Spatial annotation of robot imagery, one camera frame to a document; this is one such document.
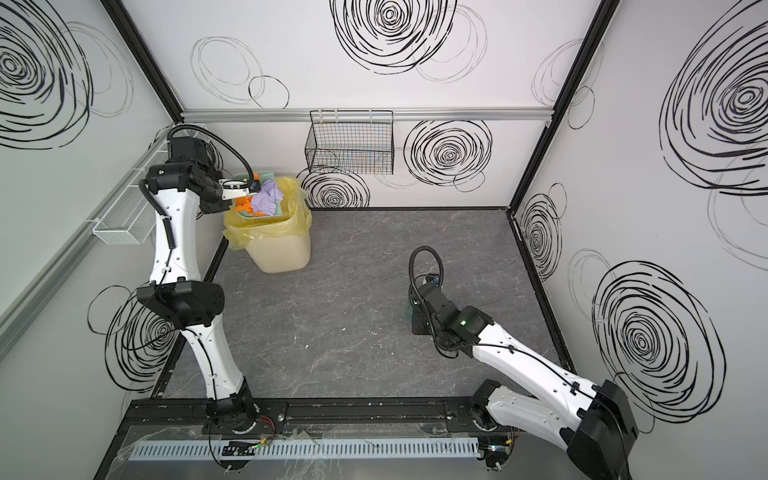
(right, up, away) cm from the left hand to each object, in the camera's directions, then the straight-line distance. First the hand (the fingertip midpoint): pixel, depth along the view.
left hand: (219, 188), depth 81 cm
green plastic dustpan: (+10, +5, +7) cm, 13 cm away
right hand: (+53, -35, -3) cm, 64 cm away
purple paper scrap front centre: (+11, -3, +3) cm, 12 cm away
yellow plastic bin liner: (+20, -9, +3) cm, 22 cm away
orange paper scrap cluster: (+7, -4, +1) cm, 8 cm away
